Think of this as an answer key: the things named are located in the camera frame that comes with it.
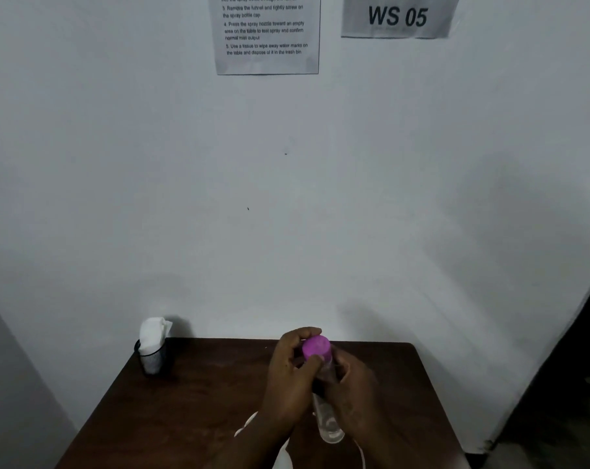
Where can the dark wooden table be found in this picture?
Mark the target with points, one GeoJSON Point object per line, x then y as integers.
{"type": "Point", "coordinates": [202, 385]}

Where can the black cup with tissues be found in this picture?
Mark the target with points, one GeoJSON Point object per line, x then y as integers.
{"type": "Point", "coordinates": [152, 334]}

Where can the white printed instruction sheet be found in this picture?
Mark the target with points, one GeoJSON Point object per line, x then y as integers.
{"type": "Point", "coordinates": [268, 39]}

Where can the person's left hand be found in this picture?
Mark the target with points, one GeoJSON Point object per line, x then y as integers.
{"type": "Point", "coordinates": [287, 390]}

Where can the clear plastic water bottle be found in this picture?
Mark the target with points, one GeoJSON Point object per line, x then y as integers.
{"type": "Point", "coordinates": [329, 424]}

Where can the white spray bottle body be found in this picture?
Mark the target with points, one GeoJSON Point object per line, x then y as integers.
{"type": "Point", "coordinates": [281, 459]}

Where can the grey wall sign label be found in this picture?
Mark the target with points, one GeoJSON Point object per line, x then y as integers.
{"type": "Point", "coordinates": [397, 17]}

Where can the black mesh cup holder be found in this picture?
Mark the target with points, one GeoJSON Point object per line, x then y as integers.
{"type": "Point", "coordinates": [151, 361]}

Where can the purple bottle cap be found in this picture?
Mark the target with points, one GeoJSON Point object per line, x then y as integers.
{"type": "Point", "coordinates": [316, 347]}

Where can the person's right hand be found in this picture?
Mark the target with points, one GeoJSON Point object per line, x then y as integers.
{"type": "Point", "coordinates": [356, 395]}

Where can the white plastic funnel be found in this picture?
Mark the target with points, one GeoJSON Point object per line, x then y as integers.
{"type": "Point", "coordinates": [246, 422]}

